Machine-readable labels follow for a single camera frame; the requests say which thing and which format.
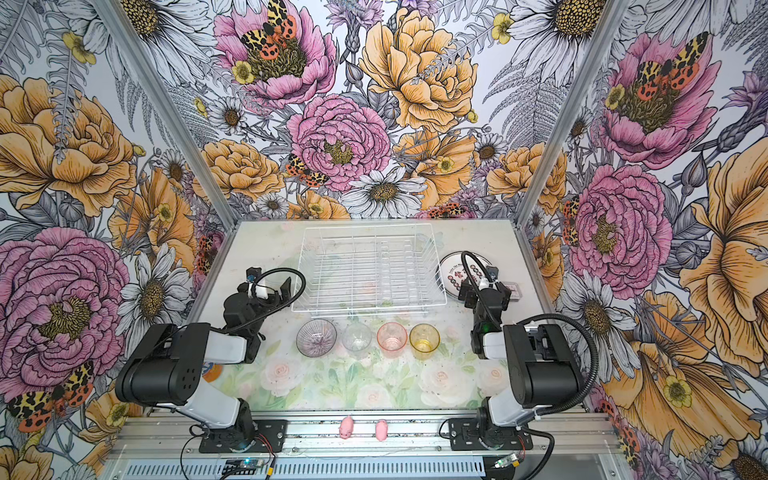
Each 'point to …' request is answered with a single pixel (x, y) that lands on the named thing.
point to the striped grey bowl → (316, 338)
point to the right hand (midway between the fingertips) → (482, 287)
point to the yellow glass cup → (424, 339)
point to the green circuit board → (241, 467)
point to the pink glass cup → (392, 338)
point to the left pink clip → (346, 427)
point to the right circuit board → (511, 459)
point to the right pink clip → (381, 430)
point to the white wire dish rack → (368, 271)
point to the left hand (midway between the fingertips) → (276, 284)
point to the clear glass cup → (356, 337)
